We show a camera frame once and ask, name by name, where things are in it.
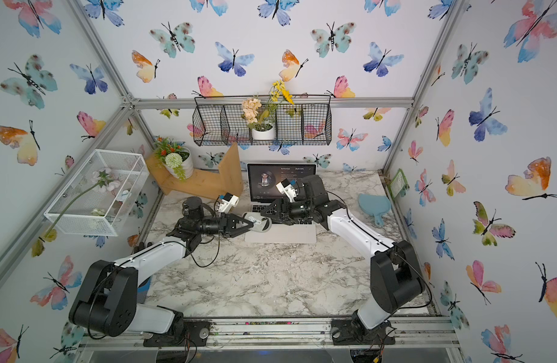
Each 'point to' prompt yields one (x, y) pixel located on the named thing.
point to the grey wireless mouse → (261, 224)
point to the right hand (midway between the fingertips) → (267, 215)
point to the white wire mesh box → (98, 198)
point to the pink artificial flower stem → (104, 178)
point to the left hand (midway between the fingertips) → (252, 227)
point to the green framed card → (397, 184)
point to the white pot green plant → (175, 157)
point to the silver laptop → (262, 180)
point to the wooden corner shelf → (205, 183)
